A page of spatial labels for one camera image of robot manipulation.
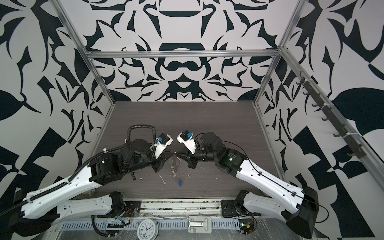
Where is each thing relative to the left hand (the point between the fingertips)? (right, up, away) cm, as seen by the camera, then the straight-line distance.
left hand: (172, 148), depth 63 cm
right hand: (+2, -2, +1) cm, 3 cm away
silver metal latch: (+12, -35, +5) cm, 38 cm away
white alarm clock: (-11, -36, +3) cm, 38 cm away
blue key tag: (+2, -22, +16) cm, 27 cm away
